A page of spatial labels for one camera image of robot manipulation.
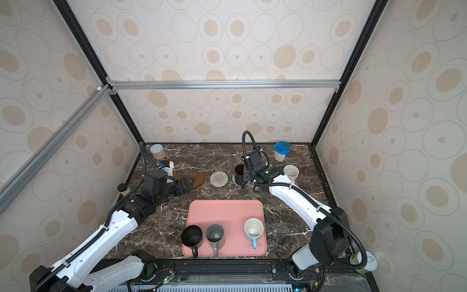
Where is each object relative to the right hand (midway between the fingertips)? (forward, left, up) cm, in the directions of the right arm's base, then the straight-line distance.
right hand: (258, 169), depth 84 cm
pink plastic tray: (-15, +12, -17) cm, 26 cm away
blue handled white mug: (-22, +2, -16) cm, 27 cm away
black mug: (+2, +9, -7) cm, 12 cm away
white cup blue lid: (+23, -14, -9) cm, 28 cm away
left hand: (-10, +29, +4) cm, 31 cm away
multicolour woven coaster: (+6, +21, -17) cm, 28 cm away
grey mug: (-25, +19, -15) cm, 35 cm away
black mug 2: (-26, +30, -16) cm, 43 cm away
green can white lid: (-34, -45, -15) cm, 58 cm away
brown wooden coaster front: (+6, +33, -19) cm, 39 cm away
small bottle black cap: (-9, +66, -7) cm, 67 cm away
